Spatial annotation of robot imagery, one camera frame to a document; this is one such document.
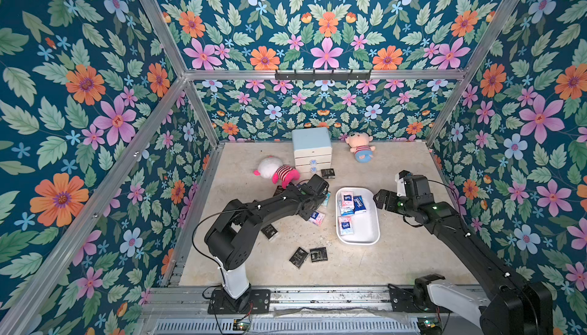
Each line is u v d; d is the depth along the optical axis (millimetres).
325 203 948
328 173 1047
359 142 1119
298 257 808
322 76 924
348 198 915
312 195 708
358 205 930
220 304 719
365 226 901
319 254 818
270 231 871
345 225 880
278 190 904
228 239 473
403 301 734
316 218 906
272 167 1001
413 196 624
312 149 980
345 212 907
